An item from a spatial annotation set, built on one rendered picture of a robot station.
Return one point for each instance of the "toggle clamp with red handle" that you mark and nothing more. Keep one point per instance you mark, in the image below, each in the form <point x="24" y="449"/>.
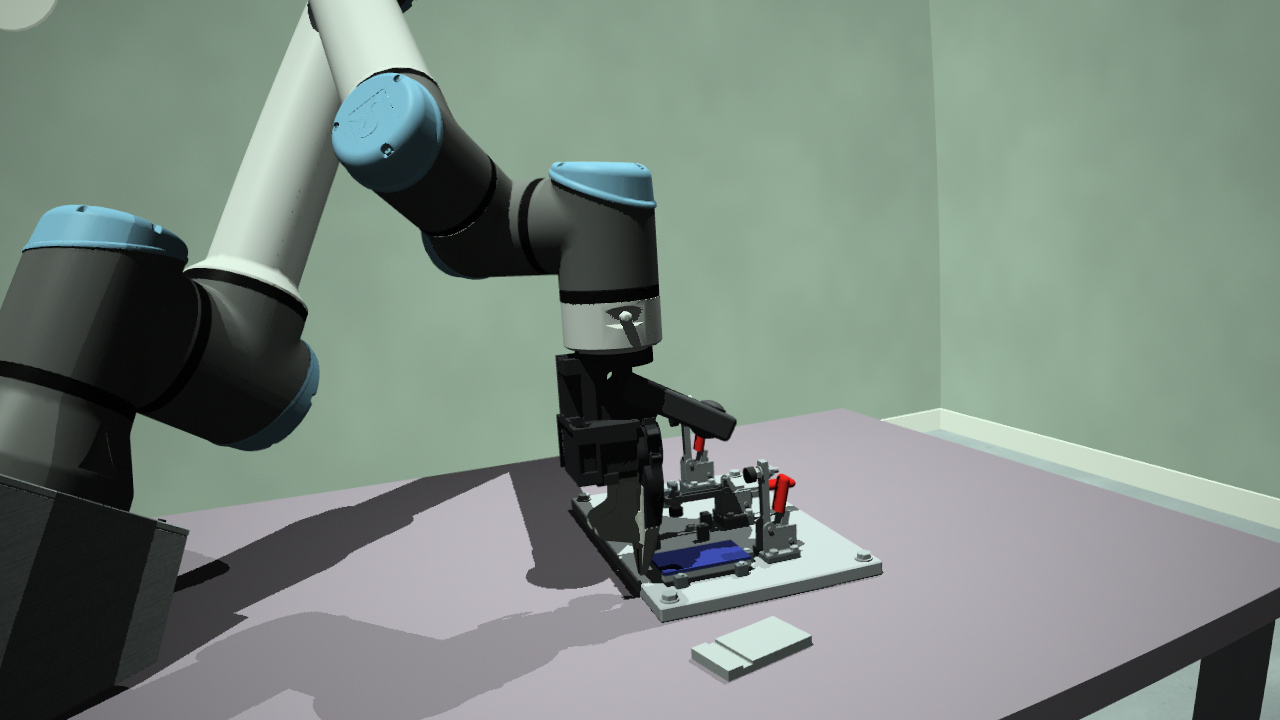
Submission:
<point x="736" y="507"/>

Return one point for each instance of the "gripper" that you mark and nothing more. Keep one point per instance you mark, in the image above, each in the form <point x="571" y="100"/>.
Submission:
<point x="628" y="440"/>

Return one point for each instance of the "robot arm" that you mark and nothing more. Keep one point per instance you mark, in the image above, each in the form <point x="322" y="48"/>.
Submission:
<point x="100" y="308"/>

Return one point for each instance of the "blue flat blank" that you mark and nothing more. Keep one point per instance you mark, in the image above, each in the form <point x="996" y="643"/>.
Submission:
<point x="698" y="560"/>

